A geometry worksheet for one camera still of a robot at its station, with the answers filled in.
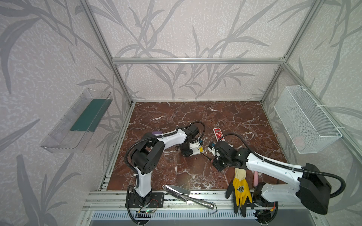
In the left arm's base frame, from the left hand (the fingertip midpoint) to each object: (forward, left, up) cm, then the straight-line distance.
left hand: (187, 147), depth 92 cm
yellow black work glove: (-26, -29, +4) cm, 39 cm away
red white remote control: (+10, -22, 0) cm, 24 cm away
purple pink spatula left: (+11, +24, 0) cm, 26 cm away
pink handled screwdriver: (-8, -13, +4) cm, 15 cm away
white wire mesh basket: (-3, -56, +33) cm, 65 cm away
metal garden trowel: (-27, +2, -1) cm, 27 cm away
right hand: (-9, -16, +5) cm, 19 cm away
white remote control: (-2, -6, 0) cm, 6 cm away
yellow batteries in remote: (-1, -9, +1) cm, 9 cm away
